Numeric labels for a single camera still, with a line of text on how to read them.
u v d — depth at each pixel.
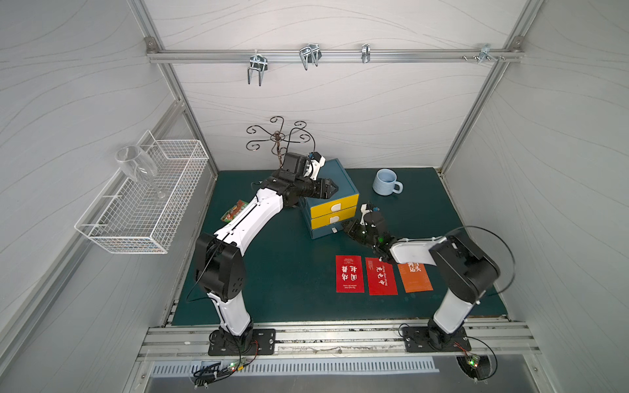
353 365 0.70
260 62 0.78
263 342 0.74
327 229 0.93
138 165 0.66
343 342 0.75
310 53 0.76
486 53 0.77
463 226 1.08
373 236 0.73
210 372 0.69
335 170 0.95
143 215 0.67
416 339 0.74
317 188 0.73
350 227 0.82
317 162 0.76
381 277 0.88
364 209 0.88
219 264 0.46
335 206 0.83
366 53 0.78
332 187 0.76
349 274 0.88
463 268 0.48
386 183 1.08
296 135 0.88
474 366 0.72
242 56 0.80
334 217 0.88
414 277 0.88
